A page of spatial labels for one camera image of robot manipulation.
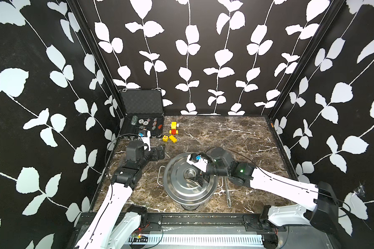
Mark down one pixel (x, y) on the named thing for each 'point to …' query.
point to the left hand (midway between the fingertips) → (157, 143)
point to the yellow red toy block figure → (173, 130)
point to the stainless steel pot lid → (178, 181)
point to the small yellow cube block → (165, 138)
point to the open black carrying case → (144, 111)
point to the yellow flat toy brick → (173, 138)
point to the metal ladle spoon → (228, 200)
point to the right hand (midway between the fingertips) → (189, 166)
